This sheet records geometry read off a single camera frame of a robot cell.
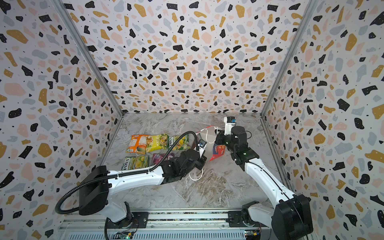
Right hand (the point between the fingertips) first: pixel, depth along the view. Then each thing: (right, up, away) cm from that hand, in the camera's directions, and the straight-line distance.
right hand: (213, 127), depth 78 cm
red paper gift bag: (0, -12, -2) cm, 12 cm away
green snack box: (-18, -11, +24) cm, 32 cm away
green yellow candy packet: (-49, -21, +12) cm, 55 cm away
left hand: (-4, -11, -1) cm, 12 cm away
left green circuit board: (-41, -50, -8) cm, 65 cm away
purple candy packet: (-34, -18, +15) cm, 42 cm away
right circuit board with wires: (+18, -51, -6) cm, 55 cm away
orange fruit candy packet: (-49, -11, +22) cm, 55 cm away
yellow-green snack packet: (-35, -10, +22) cm, 42 cm away
